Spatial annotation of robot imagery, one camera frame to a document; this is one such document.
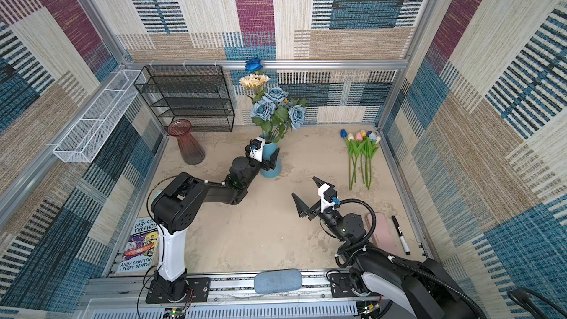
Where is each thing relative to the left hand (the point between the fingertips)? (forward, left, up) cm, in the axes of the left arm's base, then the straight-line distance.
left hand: (269, 142), depth 92 cm
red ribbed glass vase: (+3, +35, -8) cm, 36 cm away
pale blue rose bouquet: (-2, -3, +17) cm, 18 cm away
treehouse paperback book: (-38, +46, -15) cm, 61 cm away
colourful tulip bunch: (+10, -44, -14) cm, 47 cm away
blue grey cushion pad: (-48, -4, -13) cm, 50 cm away
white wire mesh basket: (-12, +58, +16) cm, 61 cm away
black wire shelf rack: (+29, +36, +3) cm, 47 cm away
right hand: (-23, -12, +3) cm, 26 cm away
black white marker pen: (-34, -49, -16) cm, 62 cm away
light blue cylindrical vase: (-5, -1, +2) cm, 6 cm away
